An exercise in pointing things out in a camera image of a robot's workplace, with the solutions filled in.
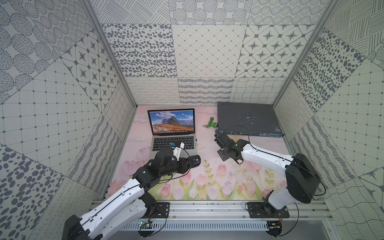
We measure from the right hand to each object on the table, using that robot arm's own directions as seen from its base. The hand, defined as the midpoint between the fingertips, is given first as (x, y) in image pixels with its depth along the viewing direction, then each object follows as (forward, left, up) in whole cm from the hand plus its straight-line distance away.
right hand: (227, 151), depth 88 cm
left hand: (-10, +21, +11) cm, 25 cm away
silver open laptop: (+17, +38, +3) cm, 41 cm away
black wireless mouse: (-10, +18, +9) cm, 23 cm away
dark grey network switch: (+28, -26, -3) cm, 38 cm away
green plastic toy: (+22, +6, -3) cm, 23 cm away
